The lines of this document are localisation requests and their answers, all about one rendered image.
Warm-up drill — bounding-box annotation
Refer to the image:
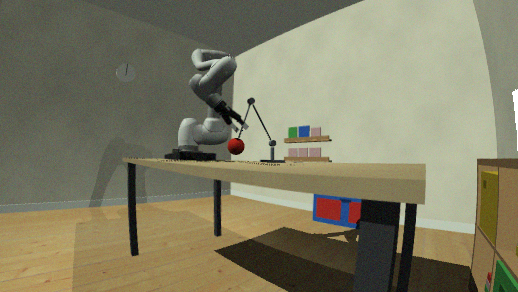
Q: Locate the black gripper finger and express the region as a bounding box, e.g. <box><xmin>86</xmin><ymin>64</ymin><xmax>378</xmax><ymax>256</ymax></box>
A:
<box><xmin>223</xmin><ymin>106</ymin><xmax>249</xmax><ymax>130</ymax></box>
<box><xmin>219</xmin><ymin>112</ymin><xmax>240</xmax><ymax>133</ymax></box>

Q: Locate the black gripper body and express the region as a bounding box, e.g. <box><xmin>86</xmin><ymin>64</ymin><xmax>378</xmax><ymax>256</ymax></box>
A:
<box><xmin>214</xmin><ymin>100</ymin><xmax>229</xmax><ymax>114</ymax></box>

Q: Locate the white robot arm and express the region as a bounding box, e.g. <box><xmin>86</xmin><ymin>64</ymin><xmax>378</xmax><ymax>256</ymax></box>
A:
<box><xmin>172</xmin><ymin>49</ymin><xmax>237</xmax><ymax>153</ymax></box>

